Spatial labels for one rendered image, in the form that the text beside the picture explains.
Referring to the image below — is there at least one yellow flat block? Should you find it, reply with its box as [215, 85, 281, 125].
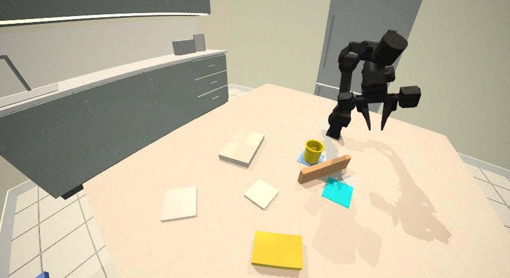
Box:
[251, 230, 303, 270]

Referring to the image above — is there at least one cream flat square tile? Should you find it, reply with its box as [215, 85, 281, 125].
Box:
[244, 179, 279, 210]
[160, 186, 197, 221]

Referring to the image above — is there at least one tan rectangular bar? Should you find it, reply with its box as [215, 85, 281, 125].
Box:
[297, 154, 351, 184]

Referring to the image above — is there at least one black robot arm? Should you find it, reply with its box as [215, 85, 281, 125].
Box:
[326, 30, 408, 139]

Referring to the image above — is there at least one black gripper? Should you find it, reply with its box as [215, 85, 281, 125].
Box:
[337, 86, 421, 131]

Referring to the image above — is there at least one cream flat rectangular block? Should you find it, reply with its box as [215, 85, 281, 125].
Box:
[219, 129, 265, 167]

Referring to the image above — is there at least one yellow translucent cup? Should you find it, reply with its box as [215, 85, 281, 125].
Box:
[303, 140, 325, 164]

